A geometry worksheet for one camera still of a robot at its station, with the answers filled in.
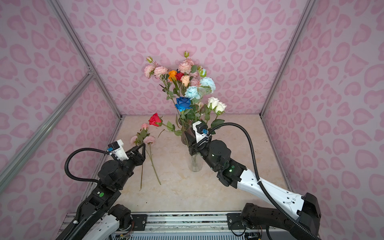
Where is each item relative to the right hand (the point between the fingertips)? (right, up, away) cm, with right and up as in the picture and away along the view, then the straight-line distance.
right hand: (187, 129), depth 63 cm
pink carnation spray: (-29, -8, +38) cm, 48 cm away
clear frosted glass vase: (+3, -19, +21) cm, 28 cm away
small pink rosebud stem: (-35, -5, +40) cm, 54 cm away
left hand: (-22, -6, +7) cm, 24 cm away
